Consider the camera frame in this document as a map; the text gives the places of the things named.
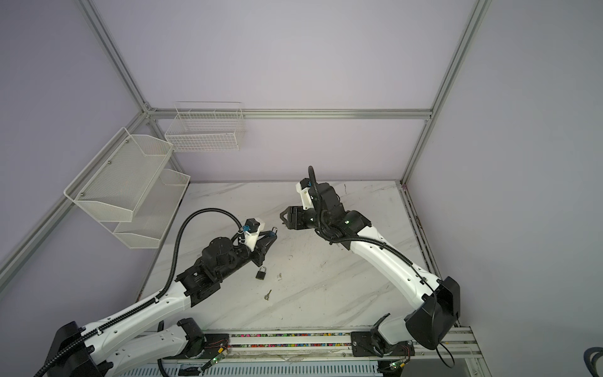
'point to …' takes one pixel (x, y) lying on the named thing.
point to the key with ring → (266, 297)
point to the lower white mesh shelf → (154, 214)
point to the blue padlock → (272, 232)
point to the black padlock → (261, 274)
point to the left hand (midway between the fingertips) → (271, 235)
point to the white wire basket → (206, 126)
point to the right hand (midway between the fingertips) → (285, 214)
